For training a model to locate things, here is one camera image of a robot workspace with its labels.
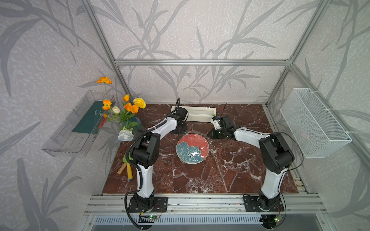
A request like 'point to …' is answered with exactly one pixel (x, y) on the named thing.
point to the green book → (90, 121)
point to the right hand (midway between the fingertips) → (207, 134)
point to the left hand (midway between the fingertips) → (182, 130)
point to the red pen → (102, 122)
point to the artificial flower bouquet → (125, 117)
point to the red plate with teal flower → (192, 148)
